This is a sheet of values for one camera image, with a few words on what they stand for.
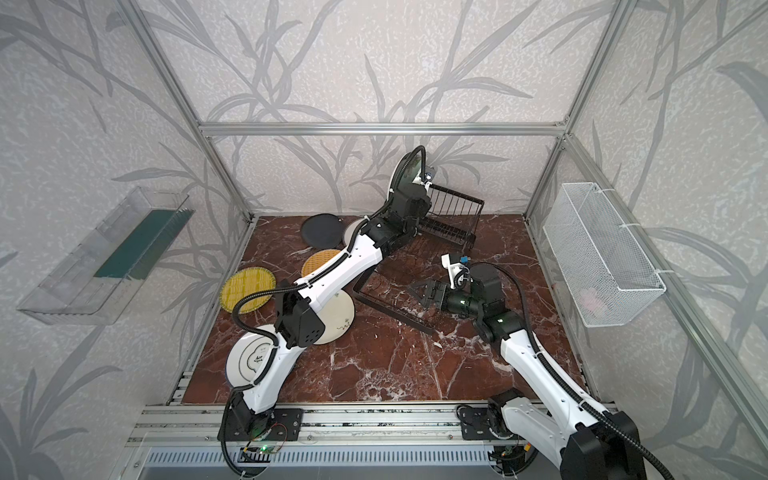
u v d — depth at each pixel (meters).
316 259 1.06
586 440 0.38
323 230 1.16
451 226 1.15
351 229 1.15
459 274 0.69
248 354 0.85
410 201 0.61
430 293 0.66
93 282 0.64
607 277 0.61
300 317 0.53
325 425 0.75
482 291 0.59
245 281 1.00
